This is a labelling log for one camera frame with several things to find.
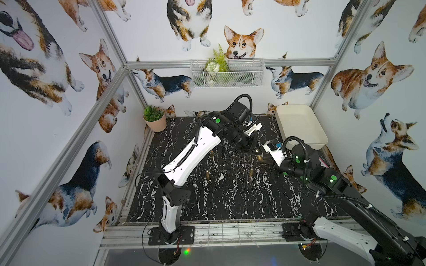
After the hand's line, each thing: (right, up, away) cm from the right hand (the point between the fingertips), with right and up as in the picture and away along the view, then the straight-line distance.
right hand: (259, 160), depth 67 cm
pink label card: (+44, -8, +31) cm, 54 cm away
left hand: (+1, +4, -3) cm, 5 cm away
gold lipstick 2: (+1, -11, +24) cm, 26 cm away
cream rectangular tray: (+40, +18, +49) cm, 66 cm away
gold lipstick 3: (0, +1, -2) cm, 2 cm away
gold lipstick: (-23, -12, +23) cm, 35 cm away
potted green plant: (-57, +20, +37) cm, 71 cm away
